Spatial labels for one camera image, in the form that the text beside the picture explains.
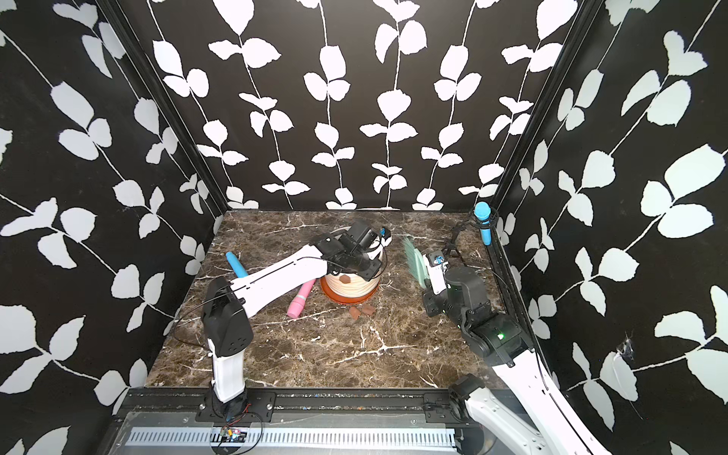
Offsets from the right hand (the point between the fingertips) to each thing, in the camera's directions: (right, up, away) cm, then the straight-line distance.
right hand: (425, 274), depth 70 cm
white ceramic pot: (-20, -5, +13) cm, 25 cm away
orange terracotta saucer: (-23, -12, +22) cm, 34 cm away
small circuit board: (-50, -41, 0) cm, 65 cm away
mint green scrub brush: (-2, +3, +3) cm, 5 cm away
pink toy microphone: (-38, -12, +18) cm, 43 cm away
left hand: (-12, +3, +13) cm, 18 cm away
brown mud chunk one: (-20, -16, +22) cm, 33 cm away
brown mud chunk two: (-15, -15, +22) cm, 31 cm away
